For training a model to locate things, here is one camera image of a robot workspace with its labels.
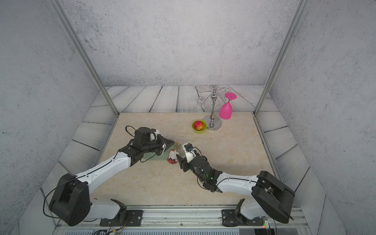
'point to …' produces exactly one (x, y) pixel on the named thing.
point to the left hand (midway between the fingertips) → (176, 142)
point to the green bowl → (204, 129)
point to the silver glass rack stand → (214, 122)
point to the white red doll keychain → (173, 158)
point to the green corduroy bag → (163, 156)
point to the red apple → (198, 125)
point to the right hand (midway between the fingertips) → (182, 153)
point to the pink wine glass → (226, 109)
